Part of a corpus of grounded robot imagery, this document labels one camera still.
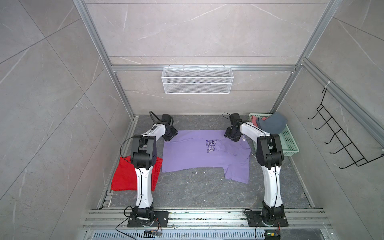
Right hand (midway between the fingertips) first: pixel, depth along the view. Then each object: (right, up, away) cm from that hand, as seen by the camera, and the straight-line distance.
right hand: (227, 135), depth 107 cm
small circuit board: (-45, -46, -36) cm, 74 cm away
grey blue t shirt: (+31, +8, -6) cm, 33 cm away
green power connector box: (+14, -46, -37) cm, 60 cm away
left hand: (-39, +3, 0) cm, 39 cm away
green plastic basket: (+40, -4, -6) cm, 41 cm away
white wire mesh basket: (-22, +39, -6) cm, 45 cm away
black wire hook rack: (+43, -7, -47) cm, 64 cm away
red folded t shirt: (-64, -22, -24) cm, 71 cm away
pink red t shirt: (+18, +11, -3) cm, 22 cm away
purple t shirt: (-15, -9, -6) cm, 18 cm away
